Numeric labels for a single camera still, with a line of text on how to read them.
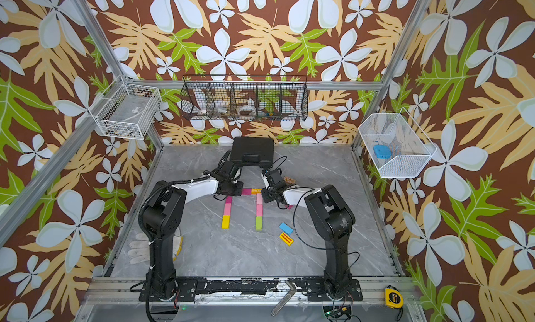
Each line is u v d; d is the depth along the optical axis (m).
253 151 1.12
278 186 0.79
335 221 0.52
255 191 1.00
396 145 0.83
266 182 0.86
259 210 0.93
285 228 0.88
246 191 1.02
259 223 0.91
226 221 0.91
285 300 0.72
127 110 0.86
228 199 0.99
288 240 0.85
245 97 0.97
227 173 0.82
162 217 0.53
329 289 0.65
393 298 0.70
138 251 0.83
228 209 0.95
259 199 0.96
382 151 0.82
